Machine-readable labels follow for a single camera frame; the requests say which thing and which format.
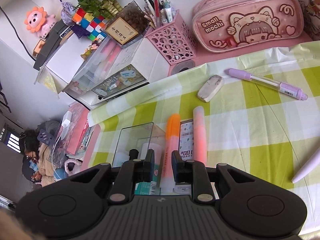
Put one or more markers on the white eraser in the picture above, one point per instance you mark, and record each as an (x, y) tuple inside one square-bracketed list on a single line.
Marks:
[(210, 87)]

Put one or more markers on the stack of books and papers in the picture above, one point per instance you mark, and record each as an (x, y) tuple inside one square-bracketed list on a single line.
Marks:
[(80, 140)]

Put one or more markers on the green white glue stick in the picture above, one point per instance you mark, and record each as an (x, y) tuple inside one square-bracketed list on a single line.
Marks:
[(147, 187)]

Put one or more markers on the pink orange lion toy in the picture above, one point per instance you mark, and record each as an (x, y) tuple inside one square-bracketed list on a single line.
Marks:
[(37, 20)]

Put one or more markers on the purple hanging pouch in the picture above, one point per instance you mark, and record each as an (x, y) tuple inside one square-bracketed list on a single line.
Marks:
[(67, 12)]

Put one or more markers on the small orange figurine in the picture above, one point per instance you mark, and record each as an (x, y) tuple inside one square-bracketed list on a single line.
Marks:
[(88, 51)]

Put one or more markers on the yellow sticker sheet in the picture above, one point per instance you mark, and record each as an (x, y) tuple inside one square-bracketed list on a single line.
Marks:
[(48, 81)]

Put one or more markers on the white box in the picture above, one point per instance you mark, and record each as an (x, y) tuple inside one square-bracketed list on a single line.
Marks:
[(67, 57)]

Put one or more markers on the round tape roll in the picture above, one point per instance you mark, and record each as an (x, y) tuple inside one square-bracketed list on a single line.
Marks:
[(185, 66)]

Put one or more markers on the purple retractable eraser pen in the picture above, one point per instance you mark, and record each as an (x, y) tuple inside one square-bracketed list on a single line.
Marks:
[(287, 88)]

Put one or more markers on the pink pencil case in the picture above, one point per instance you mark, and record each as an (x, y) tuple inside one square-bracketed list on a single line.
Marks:
[(250, 17)]

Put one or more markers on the white printed packet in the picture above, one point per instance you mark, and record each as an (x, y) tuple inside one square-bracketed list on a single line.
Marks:
[(187, 140)]

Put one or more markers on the pink pen holder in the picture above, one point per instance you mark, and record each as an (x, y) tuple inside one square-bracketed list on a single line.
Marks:
[(170, 40)]

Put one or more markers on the glass planter with label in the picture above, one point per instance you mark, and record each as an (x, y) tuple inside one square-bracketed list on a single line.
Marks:
[(122, 31)]

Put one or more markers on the orange highlighter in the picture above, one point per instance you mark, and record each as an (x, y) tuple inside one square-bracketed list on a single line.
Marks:
[(172, 130)]

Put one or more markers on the brown wooden block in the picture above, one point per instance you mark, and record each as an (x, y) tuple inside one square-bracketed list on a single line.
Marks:
[(38, 46)]

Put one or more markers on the green checkered tablecloth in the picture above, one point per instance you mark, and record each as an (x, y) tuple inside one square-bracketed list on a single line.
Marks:
[(250, 130)]

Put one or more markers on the peach highlighter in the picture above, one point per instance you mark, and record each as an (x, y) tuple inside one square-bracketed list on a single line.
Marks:
[(200, 135)]

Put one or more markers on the white plush earmuffs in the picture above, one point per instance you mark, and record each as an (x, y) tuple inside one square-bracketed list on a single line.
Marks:
[(71, 166)]

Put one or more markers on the white charger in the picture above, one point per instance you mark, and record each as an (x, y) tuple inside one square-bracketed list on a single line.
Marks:
[(66, 118)]

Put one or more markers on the white drawer organizer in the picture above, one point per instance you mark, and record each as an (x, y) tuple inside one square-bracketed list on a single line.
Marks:
[(140, 55)]

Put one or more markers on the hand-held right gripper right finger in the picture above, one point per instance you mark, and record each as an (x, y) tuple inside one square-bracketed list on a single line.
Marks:
[(178, 167)]

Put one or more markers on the window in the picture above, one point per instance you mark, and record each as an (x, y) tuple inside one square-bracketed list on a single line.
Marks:
[(12, 142)]

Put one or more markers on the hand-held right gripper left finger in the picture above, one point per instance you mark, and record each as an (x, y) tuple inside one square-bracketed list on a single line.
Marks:
[(150, 165)]

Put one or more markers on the clear plastic storage box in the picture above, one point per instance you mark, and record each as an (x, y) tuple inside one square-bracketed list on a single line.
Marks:
[(100, 62)]

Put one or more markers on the purple dome top pen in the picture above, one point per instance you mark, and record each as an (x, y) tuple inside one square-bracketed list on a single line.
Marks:
[(305, 170)]

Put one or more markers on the bunch of pens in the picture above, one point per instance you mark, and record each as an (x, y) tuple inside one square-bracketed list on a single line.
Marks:
[(156, 5)]

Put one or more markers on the dark cloth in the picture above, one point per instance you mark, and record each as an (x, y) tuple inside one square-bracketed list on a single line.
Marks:
[(50, 125)]

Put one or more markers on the pastel tape rolls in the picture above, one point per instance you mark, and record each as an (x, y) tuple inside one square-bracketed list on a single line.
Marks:
[(76, 87)]

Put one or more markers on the clear acrylic case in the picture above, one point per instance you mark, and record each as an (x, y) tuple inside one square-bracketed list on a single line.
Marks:
[(60, 140)]

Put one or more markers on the colourful puzzle cube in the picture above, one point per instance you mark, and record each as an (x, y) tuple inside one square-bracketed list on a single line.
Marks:
[(87, 22)]

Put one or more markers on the dark grey case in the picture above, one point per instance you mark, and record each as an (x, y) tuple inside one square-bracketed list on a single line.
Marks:
[(50, 42)]

